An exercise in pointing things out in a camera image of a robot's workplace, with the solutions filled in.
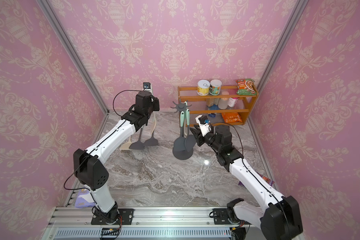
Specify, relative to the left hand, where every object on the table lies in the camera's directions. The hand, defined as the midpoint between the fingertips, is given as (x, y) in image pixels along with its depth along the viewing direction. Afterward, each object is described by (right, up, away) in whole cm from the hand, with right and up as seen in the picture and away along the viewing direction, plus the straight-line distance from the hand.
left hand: (154, 98), depth 84 cm
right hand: (+22, -16, -9) cm, 28 cm away
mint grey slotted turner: (-14, -29, +17) cm, 37 cm away
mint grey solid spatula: (+14, -25, 0) cm, 29 cm away
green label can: (+35, +7, +3) cm, 36 cm away
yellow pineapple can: (+28, +7, +4) cm, 29 cm away
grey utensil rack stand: (+12, -34, +13) cm, 38 cm away
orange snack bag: (+52, -9, +29) cm, 61 cm away
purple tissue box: (-33, -52, -9) cm, 63 cm away
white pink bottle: (+48, 0, +14) cm, 50 cm away
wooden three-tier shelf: (+47, -4, +19) cm, 51 cm away
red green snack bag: (+54, +8, +6) cm, 55 cm away
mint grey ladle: (+20, -24, +1) cm, 31 cm away
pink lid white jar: (+42, 0, +13) cm, 44 cm away
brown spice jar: (+34, 0, +17) cm, 38 cm away
